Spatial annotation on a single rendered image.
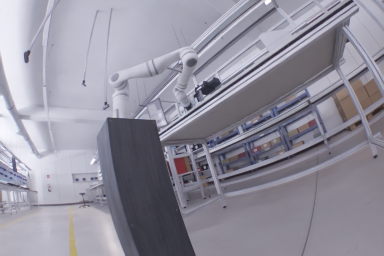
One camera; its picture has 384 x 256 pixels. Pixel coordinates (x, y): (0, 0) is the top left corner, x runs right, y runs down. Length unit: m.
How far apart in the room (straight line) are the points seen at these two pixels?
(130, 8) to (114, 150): 3.27
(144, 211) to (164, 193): 0.12
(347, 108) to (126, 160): 4.13
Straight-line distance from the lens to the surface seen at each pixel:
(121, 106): 0.81
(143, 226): 0.64
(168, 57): 0.88
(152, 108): 2.82
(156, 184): 0.67
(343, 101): 4.19
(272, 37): 0.97
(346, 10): 1.03
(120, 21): 3.81
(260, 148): 4.95
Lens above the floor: 0.56
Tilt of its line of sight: 21 degrees up
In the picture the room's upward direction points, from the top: 18 degrees counter-clockwise
